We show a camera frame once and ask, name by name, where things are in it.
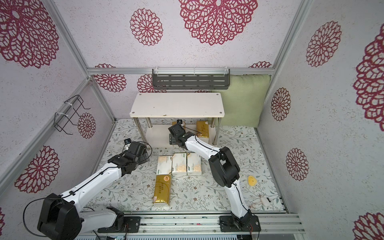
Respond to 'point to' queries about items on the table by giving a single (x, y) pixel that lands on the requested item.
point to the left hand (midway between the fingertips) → (138, 157)
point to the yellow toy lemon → (252, 180)
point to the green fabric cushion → (243, 102)
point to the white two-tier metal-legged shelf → (201, 113)
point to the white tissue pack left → (164, 165)
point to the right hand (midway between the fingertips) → (176, 135)
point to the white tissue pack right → (194, 166)
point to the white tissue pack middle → (179, 164)
